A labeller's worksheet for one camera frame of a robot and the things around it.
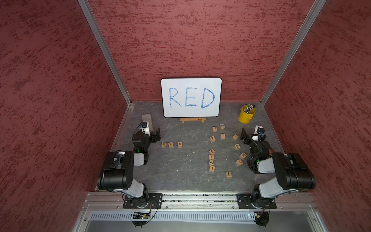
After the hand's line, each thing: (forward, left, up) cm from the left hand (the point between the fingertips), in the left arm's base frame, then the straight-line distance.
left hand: (152, 130), depth 93 cm
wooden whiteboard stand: (+13, -20, -5) cm, 24 cm away
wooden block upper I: (-12, -39, -6) cm, 41 cm away
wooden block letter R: (-8, -8, -5) cm, 12 cm away
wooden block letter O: (-1, -48, -6) cm, 48 cm away
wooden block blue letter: (+8, -49, -7) cm, 50 cm away
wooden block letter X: (-19, -55, -5) cm, 58 cm away
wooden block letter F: (-3, -40, -6) cm, 41 cm away
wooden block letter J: (+5, -42, -5) cm, 43 cm away
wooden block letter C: (-9, -56, -6) cm, 57 cm away
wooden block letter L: (-19, -38, -5) cm, 43 cm away
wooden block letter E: (-8, -12, -5) cm, 15 cm away
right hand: (-1, -63, +3) cm, 63 cm away
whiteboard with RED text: (+20, -26, +11) cm, 35 cm away
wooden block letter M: (-15, -58, -6) cm, 61 cm away
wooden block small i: (-26, -47, -6) cm, 54 cm away
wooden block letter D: (-8, -18, -6) cm, 20 cm away
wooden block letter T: (-16, -38, -5) cm, 42 cm away
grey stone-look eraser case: (+15, +8, -5) cm, 18 cm away
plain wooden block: (-1, -56, -6) cm, 57 cm away
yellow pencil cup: (+13, -64, +2) cm, 66 cm away
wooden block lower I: (-23, -38, -6) cm, 45 cm away
